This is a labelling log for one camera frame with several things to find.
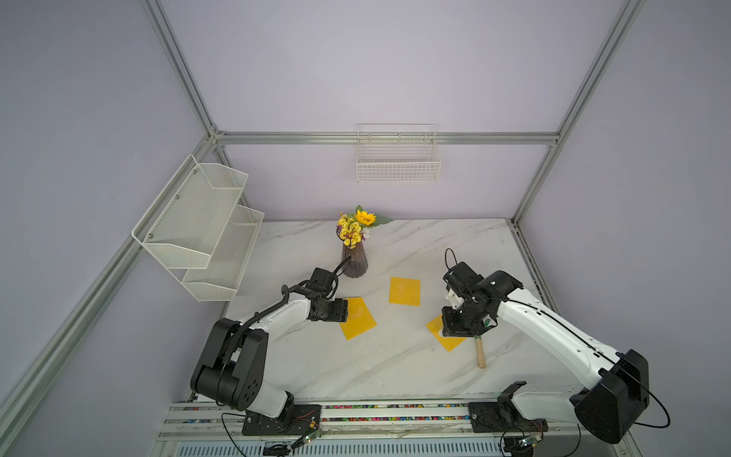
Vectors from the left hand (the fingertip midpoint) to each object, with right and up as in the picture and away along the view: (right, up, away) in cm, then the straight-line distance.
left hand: (336, 316), depth 91 cm
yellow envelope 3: (+36, -7, -4) cm, 37 cm away
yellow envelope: (+8, -2, +2) cm, 8 cm away
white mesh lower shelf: (-35, +14, -4) cm, 38 cm away
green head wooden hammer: (+44, -9, -6) cm, 46 cm away
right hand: (+34, -2, -14) cm, 37 cm away
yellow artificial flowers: (+6, +29, -7) cm, 30 cm away
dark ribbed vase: (+7, +17, +7) cm, 19 cm away
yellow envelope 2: (+23, +7, +8) cm, 25 cm away
